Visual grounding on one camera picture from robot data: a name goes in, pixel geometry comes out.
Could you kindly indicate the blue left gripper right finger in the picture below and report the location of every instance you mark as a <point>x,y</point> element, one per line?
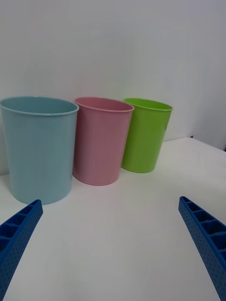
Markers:
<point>207,244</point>

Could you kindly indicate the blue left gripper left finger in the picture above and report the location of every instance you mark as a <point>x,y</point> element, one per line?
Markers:
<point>18,240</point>

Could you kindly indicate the pale blue plastic bin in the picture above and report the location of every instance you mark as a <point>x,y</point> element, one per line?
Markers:
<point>40,150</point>

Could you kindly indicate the green plastic bin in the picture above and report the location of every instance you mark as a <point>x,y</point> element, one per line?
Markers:
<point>146,138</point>

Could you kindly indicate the pink plastic bin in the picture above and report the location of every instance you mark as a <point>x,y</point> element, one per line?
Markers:
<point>101,145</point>

